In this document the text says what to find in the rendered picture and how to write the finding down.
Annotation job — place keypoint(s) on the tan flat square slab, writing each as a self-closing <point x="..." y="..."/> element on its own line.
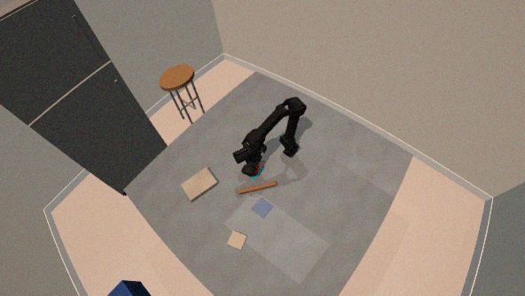
<point x="237" y="240"/>

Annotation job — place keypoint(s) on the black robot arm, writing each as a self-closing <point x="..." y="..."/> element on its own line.
<point x="256" y="137"/>

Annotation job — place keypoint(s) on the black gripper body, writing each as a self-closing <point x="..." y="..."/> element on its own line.
<point x="253" y="161"/>

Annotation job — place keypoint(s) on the tan flat rectangular block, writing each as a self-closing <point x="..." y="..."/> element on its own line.
<point x="199" y="184"/>

